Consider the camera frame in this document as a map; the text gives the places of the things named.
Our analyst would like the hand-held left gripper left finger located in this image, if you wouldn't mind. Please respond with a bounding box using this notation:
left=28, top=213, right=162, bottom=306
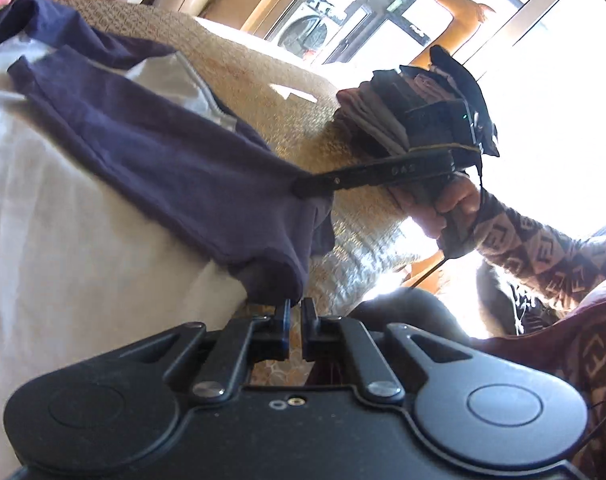
left=160, top=299, right=292, bottom=404

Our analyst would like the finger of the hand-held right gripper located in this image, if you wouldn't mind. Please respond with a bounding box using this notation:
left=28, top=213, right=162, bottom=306
left=292, top=166, right=384, bottom=200

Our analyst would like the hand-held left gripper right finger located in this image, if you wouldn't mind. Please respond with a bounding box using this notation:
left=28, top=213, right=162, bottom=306
left=301, top=297, right=472, bottom=404

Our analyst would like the purple and white shirt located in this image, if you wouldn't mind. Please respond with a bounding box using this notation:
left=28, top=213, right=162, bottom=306
left=0, top=0, right=336, bottom=480

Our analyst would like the person's right forearm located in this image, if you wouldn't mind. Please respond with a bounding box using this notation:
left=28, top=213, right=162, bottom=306
left=470, top=190, right=606, bottom=307

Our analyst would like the person's right hand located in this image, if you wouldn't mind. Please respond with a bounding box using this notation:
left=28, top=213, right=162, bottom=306
left=390, top=175, right=484, bottom=241

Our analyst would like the person's leg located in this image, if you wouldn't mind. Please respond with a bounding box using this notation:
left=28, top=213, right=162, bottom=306
left=350, top=290, right=466, bottom=342

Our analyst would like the washing machine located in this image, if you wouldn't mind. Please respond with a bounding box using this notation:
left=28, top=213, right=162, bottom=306
left=278, top=0, right=344, bottom=57

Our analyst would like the person's torso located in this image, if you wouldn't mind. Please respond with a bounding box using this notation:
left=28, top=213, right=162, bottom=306
left=475, top=260, right=606, bottom=480

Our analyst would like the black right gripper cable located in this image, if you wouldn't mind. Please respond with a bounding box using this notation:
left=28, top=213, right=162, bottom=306
left=407, top=252, right=446, bottom=289

